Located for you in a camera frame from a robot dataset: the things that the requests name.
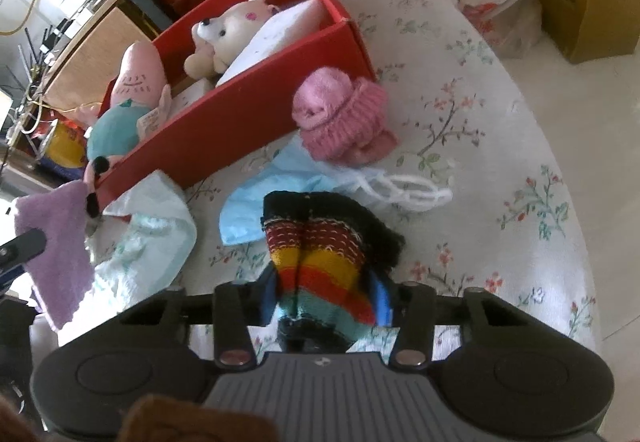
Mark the red cardboard box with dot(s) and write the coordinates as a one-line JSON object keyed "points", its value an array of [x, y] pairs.
{"points": [[235, 122]]}

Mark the white teddy bear plush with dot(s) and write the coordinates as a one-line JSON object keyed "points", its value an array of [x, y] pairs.
{"points": [[235, 32]]}

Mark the pink plush doll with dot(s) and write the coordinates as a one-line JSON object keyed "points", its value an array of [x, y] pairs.
{"points": [[137, 77]]}

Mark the black antenna router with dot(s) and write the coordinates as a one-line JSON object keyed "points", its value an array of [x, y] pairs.
{"points": [[50, 44]]}

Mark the floral tablecloth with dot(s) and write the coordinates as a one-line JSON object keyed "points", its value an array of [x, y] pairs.
{"points": [[500, 122]]}

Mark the brown fuzzy cloth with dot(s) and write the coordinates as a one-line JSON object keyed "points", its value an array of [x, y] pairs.
{"points": [[200, 422]]}

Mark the purple cloth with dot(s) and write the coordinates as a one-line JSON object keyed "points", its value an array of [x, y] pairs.
{"points": [[55, 262]]}

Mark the pale green towel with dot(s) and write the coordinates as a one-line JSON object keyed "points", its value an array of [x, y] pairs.
{"points": [[150, 232]]}

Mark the pink knitted hat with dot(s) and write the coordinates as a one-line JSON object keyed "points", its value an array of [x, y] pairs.
{"points": [[340, 122]]}

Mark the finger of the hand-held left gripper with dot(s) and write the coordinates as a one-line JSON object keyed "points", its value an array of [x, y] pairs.
{"points": [[22, 247]]}

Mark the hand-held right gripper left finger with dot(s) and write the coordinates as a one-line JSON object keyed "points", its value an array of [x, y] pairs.
{"points": [[231, 322]]}

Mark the striped knitted sock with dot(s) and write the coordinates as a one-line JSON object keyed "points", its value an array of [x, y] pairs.
{"points": [[320, 262]]}

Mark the white soft cushion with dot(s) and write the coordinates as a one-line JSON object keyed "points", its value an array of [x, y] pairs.
{"points": [[280, 37]]}

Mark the light blue face mask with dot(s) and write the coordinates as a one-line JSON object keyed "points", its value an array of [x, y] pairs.
{"points": [[250, 212]]}

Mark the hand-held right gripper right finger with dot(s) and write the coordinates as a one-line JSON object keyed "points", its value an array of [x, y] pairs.
{"points": [[414, 322]]}

